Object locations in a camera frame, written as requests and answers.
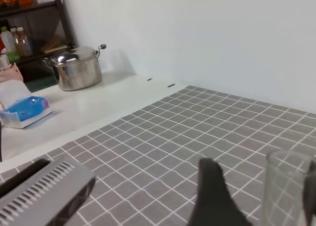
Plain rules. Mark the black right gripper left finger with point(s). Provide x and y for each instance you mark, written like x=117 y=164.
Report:
x=214 y=205

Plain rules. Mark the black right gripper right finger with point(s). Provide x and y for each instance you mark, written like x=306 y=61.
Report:
x=309 y=193

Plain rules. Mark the black metal shelf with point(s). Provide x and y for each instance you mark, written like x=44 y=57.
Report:
x=47 y=28

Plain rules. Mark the white plastic bottle green cap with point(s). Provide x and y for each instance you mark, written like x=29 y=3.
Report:
x=8 y=41

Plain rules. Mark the stainless steel pot with lid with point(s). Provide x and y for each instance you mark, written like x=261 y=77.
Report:
x=77 y=68

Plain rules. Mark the brown glass jar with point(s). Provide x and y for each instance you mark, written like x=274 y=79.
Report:
x=21 y=42

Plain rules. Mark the blue tissue pack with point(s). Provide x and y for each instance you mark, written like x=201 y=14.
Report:
x=25 y=112

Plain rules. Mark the grey grid tablecloth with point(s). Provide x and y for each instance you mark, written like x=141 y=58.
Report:
x=146 y=163

